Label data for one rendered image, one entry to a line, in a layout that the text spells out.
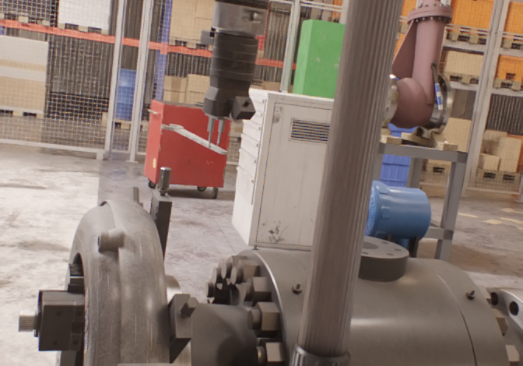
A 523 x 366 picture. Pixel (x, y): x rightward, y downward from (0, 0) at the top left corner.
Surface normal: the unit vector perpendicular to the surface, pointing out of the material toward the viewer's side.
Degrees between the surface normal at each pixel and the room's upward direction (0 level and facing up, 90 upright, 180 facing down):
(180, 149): 90
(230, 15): 94
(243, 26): 96
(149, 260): 32
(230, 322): 20
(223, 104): 94
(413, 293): 27
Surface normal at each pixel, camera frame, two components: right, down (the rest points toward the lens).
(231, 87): 0.51, 0.41
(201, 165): 0.38, 0.18
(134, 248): 0.26, -0.78
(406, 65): 0.23, 0.05
